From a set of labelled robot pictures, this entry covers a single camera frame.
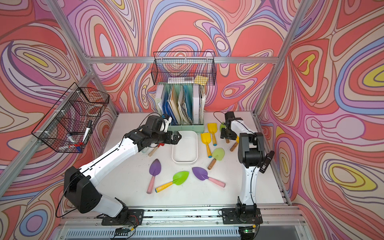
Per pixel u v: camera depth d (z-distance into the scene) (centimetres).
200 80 91
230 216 73
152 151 96
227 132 89
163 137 67
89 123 69
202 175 88
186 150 96
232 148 98
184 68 97
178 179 86
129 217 72
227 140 101
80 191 41
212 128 108
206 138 104
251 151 58
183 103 96
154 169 89
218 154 96
